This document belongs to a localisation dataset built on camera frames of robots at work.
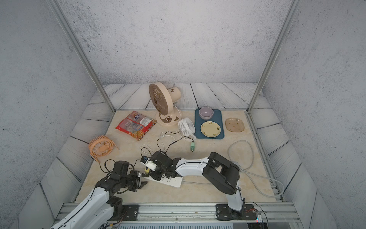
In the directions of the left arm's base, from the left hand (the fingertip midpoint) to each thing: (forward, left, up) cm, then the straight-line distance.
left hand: (150, 177), depth 82 cm
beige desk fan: (+39, -7, +24) cm, 46 cm away
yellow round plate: (+36, -39, -3) cm, 53 cm away
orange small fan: (+18, +32, +6) cm, 37 cm away
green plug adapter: (+20, -25, -1) cm, 32 cm away
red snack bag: (+38, +16, 0) cm, 41 cm away
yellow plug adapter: (+2, +2, +3) cm, 4 cm away
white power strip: (-3, -14, -1) cm, 14 cm away
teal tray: (+47, -45, -2) cm, 65 cm away
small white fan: (+29, -21, +7) cm, 37 cm away
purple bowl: (+50, -37, 0) cm, 62 cm away
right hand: (+2, 0, +2) cm, 3 cm away
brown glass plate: (+40, -58, -3) cm, 70 cm away
